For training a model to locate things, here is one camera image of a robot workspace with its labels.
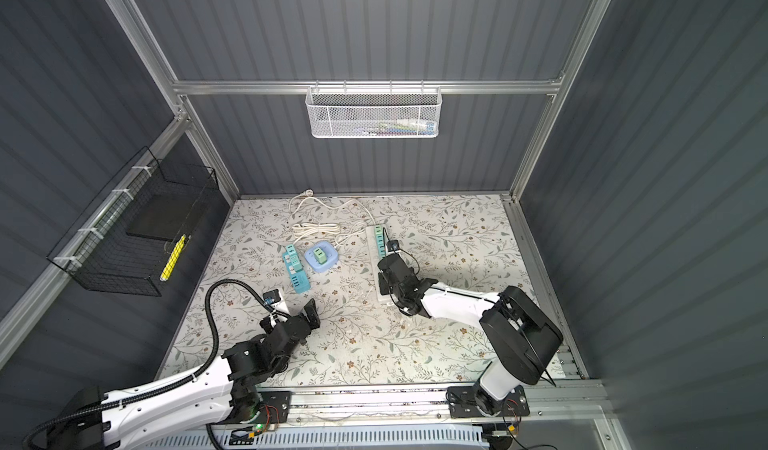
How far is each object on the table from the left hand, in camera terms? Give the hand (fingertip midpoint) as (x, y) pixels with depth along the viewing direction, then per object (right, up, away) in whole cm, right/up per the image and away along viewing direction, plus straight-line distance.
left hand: (302, 307), depth 82 cm
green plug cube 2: (+20, +21, +20) cm, 35 cm away
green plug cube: (+2, +13, +13) cm, 18 cm away
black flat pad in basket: (-32, +25, -8) cm, 41 cm away
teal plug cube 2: (+22, +14, +15) cm, 29 cm away
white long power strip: (+19, +10, +16) cm, 27 cm away
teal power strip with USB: (-6, +6, +12) cm, 14 cm away
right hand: (+24, +8, +8) cm, 27 cm away
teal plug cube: (+21, +17, +16) cm, 32 cm away
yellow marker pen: (-26, +12, -15) cm, 33 cm away
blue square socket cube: (+4, +12, +17) cm, 22 cm away
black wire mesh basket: (-40, +19, -9) cm, 45 cm away
